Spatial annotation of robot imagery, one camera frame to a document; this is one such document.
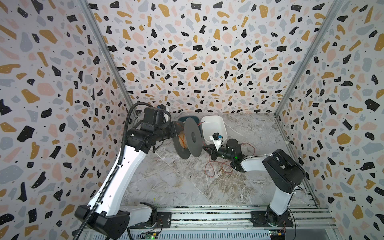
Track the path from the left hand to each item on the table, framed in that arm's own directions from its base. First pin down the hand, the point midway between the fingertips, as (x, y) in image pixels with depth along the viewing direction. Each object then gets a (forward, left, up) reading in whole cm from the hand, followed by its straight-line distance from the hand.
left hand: (178, 125), depth 69 cm
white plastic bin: (+29, -21, -33) cm, 49 cm away
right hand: (+2, -11, -20) cm, 23 cm away
